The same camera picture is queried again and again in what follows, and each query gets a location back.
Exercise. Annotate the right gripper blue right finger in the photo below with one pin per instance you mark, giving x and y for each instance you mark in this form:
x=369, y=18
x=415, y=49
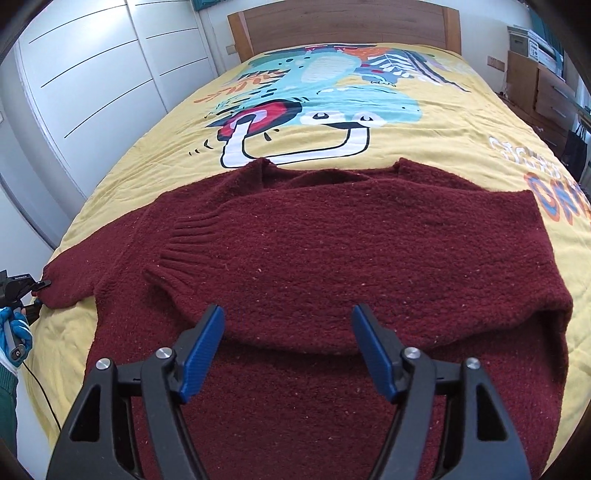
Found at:
x=479, y=439

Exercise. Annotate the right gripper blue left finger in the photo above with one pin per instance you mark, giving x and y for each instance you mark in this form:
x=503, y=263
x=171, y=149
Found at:
x=98, y=438

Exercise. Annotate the dark red knitted sweater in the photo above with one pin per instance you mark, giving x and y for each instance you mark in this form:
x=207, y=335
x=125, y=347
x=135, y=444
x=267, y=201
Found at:
x=453, y=269

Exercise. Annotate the left hand blue glove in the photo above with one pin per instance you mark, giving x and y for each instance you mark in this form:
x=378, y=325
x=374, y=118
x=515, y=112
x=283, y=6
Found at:
x=16, y=339

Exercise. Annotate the white wardrobe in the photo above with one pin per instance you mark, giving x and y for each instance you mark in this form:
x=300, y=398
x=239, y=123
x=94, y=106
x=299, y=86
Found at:
x=99, y=74

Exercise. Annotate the black bag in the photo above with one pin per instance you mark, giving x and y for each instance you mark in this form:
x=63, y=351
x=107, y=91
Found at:
x=574, y=156

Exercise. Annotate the wooden drawer dresser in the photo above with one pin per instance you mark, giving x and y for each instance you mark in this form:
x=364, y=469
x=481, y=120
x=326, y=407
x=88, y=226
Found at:
x=541, y=99

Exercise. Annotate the yellow cartoon print duvet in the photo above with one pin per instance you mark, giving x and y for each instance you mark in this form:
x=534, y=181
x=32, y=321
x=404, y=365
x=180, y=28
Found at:
x=332, y=107

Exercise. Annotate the wooden headboard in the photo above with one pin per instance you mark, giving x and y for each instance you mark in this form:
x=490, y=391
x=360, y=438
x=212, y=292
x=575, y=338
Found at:
x=286, y=24

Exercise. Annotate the white printer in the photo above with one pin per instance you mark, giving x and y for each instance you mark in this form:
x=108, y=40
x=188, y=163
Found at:
x=531, y=45

